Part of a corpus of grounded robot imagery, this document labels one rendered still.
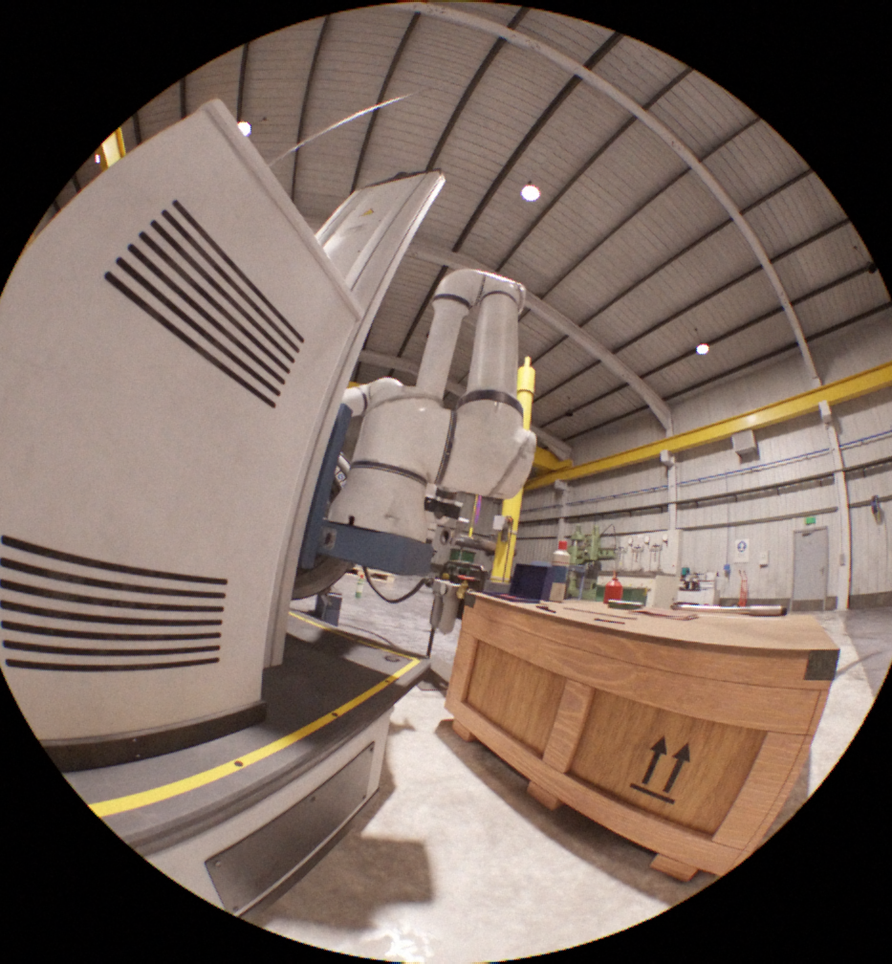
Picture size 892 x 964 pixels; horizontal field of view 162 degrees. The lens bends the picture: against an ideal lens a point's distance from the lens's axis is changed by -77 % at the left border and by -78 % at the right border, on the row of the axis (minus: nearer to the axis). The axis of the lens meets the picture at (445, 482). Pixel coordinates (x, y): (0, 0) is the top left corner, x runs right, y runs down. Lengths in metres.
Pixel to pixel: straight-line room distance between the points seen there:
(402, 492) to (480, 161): 8.06
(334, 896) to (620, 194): 9.02
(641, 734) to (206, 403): 0.77
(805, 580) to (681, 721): 9.86
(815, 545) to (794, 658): 9.92
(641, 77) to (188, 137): 8.16
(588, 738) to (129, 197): 0.95
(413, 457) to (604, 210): 8.45
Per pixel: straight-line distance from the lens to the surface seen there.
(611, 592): 1.41
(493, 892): 0.67
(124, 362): 0.25
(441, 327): 0.97
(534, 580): 1.09
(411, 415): 0.57
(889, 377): 11.42
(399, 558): 0.48
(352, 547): 0.52
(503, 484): 0.59
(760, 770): 0.64
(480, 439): 0.57
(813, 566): 10.43
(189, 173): 0.32
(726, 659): 0.59
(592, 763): 0.77
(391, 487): 0.53
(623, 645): 0.65
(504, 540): 4.56
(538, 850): 0.76
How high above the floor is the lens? 0.55
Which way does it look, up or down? 14 degrees up
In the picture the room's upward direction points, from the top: 11 degrees clockwise
